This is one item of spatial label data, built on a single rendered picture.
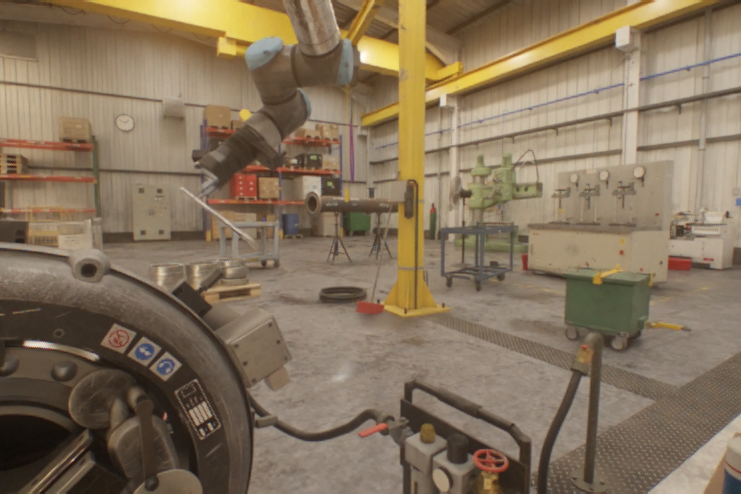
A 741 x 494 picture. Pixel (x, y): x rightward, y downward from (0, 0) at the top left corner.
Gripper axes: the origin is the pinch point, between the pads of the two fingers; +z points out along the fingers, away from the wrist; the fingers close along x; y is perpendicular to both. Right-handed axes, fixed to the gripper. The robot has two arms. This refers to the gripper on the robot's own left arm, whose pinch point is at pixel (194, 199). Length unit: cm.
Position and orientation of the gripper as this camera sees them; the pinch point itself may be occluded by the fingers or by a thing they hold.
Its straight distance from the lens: 92.4
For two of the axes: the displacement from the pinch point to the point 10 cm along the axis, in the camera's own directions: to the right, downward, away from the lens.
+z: -6.0, 6.9, -4.1
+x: 0.7, -4.6, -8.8
